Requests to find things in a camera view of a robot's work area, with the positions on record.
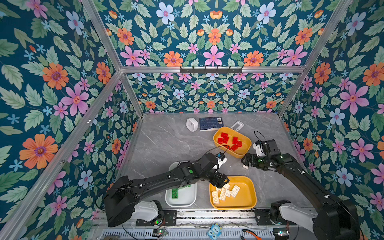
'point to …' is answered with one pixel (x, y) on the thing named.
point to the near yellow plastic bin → (245, 199)
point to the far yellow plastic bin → (241, 151)
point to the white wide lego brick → (234, 192)
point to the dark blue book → (210, 123)
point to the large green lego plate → (174, 193)
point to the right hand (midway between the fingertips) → (247, 160)
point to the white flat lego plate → (245, 167)
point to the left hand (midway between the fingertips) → (227, 177)
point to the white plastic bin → (187, 195)
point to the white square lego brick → (227, 193)
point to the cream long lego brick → (215, 194)
